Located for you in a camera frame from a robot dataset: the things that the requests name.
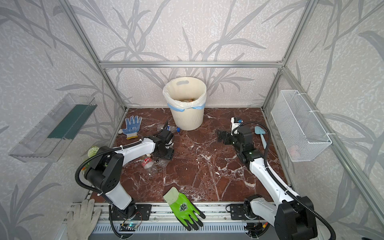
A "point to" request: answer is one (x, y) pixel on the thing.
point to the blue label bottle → (172, 129)
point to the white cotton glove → (80, 226)
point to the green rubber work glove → (184, 209)
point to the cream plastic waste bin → (190, 119)
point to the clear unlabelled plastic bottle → (162, 163)
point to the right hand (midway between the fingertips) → (224, 126)
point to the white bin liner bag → (182, 93)
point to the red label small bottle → (149, 166)
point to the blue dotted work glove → (132, 127)
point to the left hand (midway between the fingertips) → (169, 151)
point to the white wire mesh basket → (303, 136)
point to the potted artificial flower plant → (91, 152)
